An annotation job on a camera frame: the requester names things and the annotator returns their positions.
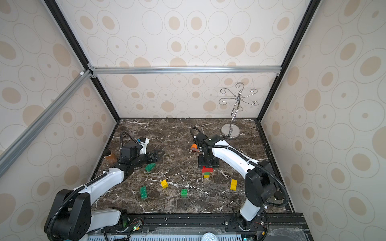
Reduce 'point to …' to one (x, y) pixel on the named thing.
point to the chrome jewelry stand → (231, 130)
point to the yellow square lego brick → (205, 176)
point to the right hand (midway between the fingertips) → (210, 166)
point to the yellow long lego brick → (233, 184)
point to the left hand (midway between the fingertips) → (163, 152)
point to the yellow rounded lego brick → (164, 184)
